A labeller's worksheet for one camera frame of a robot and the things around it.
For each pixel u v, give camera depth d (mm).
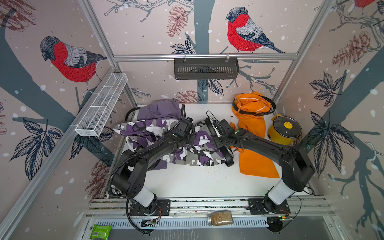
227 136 663
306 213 743
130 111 1168
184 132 685
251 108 1097
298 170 449
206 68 1055
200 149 905
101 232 671
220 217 671
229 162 832
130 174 441
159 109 1037
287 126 899
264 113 1078
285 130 904
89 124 699
